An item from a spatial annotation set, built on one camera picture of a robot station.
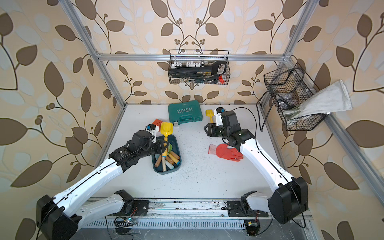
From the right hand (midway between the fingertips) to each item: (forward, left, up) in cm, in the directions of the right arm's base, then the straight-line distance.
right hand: (208, 127), depth 80 cm
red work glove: (-3, -10, -21) cm, 24 cm away
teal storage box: (-10, +23, -18) cm, 31 cm away
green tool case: (+27, +15, -16) cm, 34 cm away
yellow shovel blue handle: (+28, -4, -19) cm, 34 cm away
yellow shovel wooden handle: (0, +23, -1) cm, 23 cm away
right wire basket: (+20, -49, +8) cm, 54 cm away
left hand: (-7, +21, -2) cm, 22 cm away
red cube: (+17, +33, -15) cm, 40 cm away
